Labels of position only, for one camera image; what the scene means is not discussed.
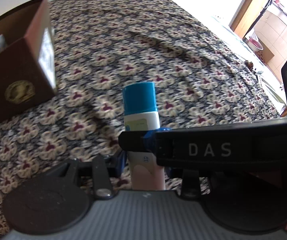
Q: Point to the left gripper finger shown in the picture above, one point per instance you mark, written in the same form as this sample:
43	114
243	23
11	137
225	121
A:
100	170

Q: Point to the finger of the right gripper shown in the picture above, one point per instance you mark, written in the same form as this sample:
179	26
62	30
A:
142	141

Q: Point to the white bottle teal cap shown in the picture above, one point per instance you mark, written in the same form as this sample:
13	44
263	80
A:
141	114

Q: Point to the floral patterned cloth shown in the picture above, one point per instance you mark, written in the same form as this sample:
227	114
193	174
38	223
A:
102	46

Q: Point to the brown cardboard box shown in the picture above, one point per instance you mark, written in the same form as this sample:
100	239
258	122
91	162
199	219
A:
27	72

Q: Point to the pink basin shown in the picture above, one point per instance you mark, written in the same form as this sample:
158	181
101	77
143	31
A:
253	42

